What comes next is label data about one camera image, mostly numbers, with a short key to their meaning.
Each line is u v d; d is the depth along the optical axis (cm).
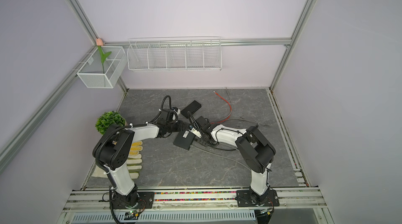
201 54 106
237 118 105
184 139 93
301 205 73
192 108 110
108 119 84
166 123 79
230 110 108
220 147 91
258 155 48
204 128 74
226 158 87
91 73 78
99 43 89
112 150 50
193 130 85
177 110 92
